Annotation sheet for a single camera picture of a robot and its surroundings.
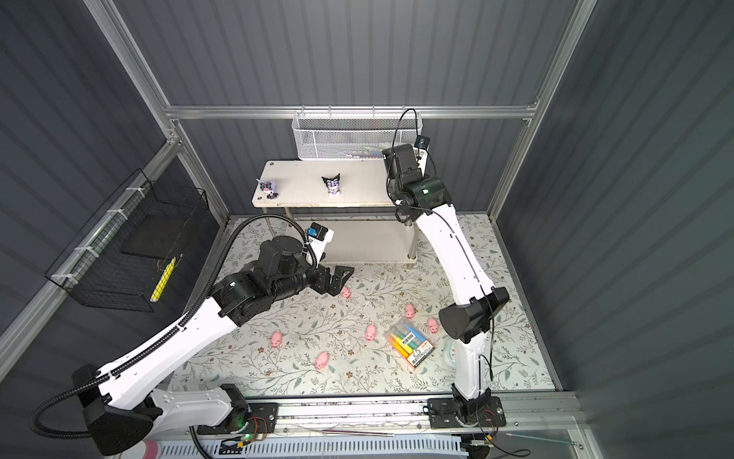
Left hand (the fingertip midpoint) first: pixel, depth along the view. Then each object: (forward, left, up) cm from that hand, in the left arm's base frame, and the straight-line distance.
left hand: (340, 262), depth 69 cm
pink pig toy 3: (-6, -7, -28) cm, 30 cm away
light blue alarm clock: (-15, -30, -26) cm, 42 cm away
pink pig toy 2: (-5, -27, -29) cm, 40 cm away
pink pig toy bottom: (-14, +7, -30) cm, 33 cm away
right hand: (+20, -20, +10) cm, 29 cm away
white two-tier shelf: (+20, -3, +4) cm, 20 cm away
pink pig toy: (0, -20, -28) cm, 35 cm away
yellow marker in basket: (-1, +43, -3) cm, 43 cm away
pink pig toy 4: (-6, +22, -29) cm, 37 cm away
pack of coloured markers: (-10, -19, -28) cm, 36 cm away
